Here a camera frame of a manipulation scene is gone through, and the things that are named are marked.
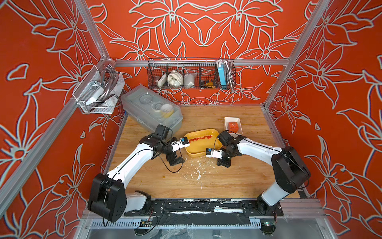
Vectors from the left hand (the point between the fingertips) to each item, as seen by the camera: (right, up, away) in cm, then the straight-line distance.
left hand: (180, 150), depth 82 cm
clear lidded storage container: (-20, +24, +15) cm, 35 cm away
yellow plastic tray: (+12, +2, +19) cm, 23 cm away
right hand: (+21, -8, +6) cm, 23 cm away
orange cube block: (+35, +12, +18) cm, 41 cm away
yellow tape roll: (-10, +23, +13) cm, 28 cm away
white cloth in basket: (-4, +42, +7) cm, 43 cm away
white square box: (+32, +17, +23) cm, 43 cm away
